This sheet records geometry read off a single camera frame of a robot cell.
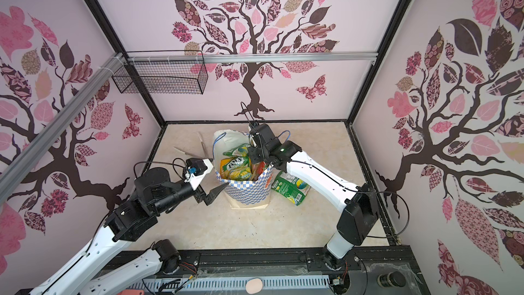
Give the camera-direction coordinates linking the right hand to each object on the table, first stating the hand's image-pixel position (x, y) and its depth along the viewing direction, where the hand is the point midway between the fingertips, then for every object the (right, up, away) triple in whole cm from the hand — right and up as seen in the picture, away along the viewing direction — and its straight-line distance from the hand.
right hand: (253, 146), depth 79 cm
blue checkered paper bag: (-4, -17, -6) cm, 19 cm away
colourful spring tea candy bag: (-7, -9, +5) cm, 12 cm away
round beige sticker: (+1, -48, -10) cm, 49 cm away
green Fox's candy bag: (+17, -19, +11) cm, 28 cm away
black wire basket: (-42, +35, +16) cm, 57 cm away
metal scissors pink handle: (-28, -5, +26) cm, 38 cm away
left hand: (-11, -9, -15) cm, 20 cm away
